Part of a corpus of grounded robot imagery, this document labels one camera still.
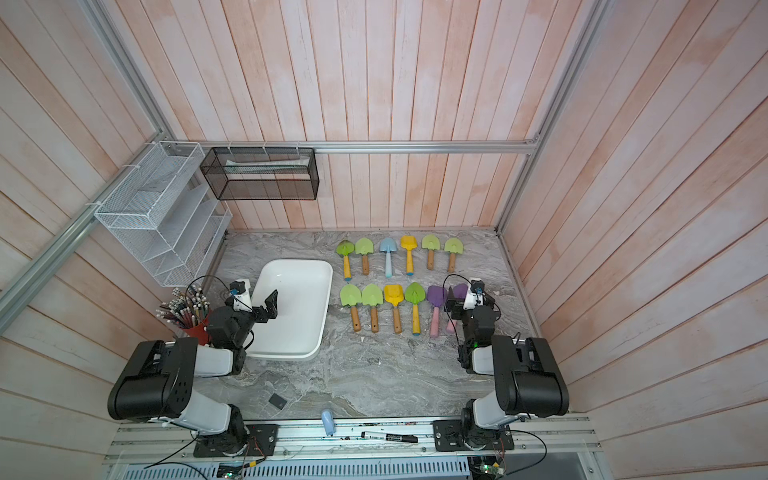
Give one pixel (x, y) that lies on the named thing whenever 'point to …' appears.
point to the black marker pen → (404, 438)
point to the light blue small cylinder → (328, 421)
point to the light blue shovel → (388, 245)
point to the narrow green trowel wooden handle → (372, 296)
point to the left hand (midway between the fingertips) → (264, 292)
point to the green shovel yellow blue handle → (415, 294)
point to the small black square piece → (277, 401)
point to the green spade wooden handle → (453, 246)
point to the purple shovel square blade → (436, 295)
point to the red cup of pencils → (190, 311)
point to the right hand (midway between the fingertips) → (466, 286)
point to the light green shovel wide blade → (351, 295)
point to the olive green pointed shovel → (364, 246)
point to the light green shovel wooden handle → (431, 242)
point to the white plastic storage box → (304, 292)
